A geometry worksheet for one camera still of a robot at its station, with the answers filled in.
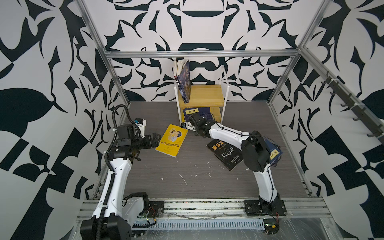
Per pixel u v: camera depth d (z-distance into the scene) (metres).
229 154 0.92
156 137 0.71
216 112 1.08
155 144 0.70
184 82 0.85
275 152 0.90
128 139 0.58
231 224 0.71
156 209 0.74
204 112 1.05
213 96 0.97
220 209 0.76
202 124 0.74
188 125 0.85
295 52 0.92
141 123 0.70
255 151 0.54
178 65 0.82
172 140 0.97
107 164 0.49
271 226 0.71
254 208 0.74
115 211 0.39
